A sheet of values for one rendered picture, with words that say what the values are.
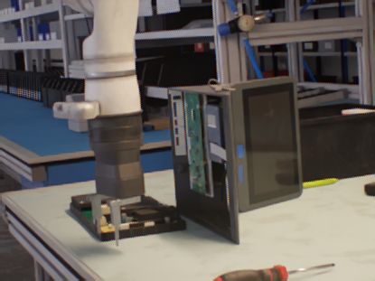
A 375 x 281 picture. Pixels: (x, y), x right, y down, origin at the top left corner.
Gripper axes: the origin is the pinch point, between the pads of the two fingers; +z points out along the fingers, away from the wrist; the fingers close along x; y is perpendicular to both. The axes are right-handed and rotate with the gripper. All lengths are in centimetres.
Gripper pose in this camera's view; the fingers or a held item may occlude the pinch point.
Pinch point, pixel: (108, 242)
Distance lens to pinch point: 120.8
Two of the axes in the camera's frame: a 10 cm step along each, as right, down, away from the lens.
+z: 0.7, 9.9, 1.2
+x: -5.4, -0.6, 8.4
